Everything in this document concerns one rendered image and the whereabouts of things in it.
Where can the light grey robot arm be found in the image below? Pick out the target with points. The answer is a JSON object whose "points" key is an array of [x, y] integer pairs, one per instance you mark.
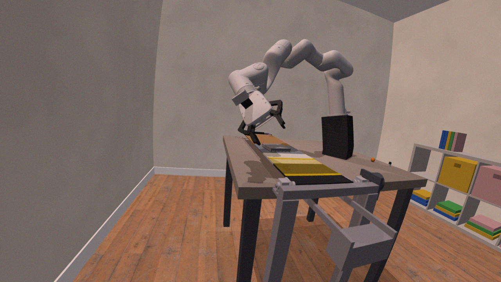
{"points": [[260, 76]]}

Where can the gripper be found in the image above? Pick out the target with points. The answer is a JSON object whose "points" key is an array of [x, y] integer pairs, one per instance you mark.
{"points": [[259, 113]]}

